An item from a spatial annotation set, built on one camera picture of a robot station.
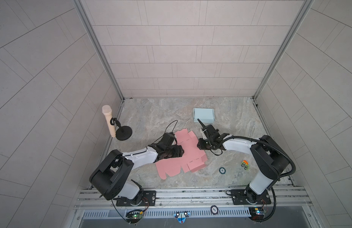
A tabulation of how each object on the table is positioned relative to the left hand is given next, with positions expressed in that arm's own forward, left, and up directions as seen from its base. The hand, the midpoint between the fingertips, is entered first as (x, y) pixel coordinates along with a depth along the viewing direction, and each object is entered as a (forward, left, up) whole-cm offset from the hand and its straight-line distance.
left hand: (184, 151), depth 87 cm
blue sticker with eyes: (-32, +1, +2) cm, 32 cm away
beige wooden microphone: (+12, +41, +26) cm, 50 cm away
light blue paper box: (+27, -15, +1) cm, 31 cm away
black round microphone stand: (+12, +41, 0) cm, 43 cm away
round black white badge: (-29, -15, 0) cm, 33 cm away
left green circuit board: (-33, +22, +2) cm, 40 cm away
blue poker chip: (-11, -22, -1) cm, 24 cm away
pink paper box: (-4, -5, -1) cm, 7 cm away
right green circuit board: (-31, -35, 0) cm, 46 cm away
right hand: (+4, -8, -2) cm, 9 cm away
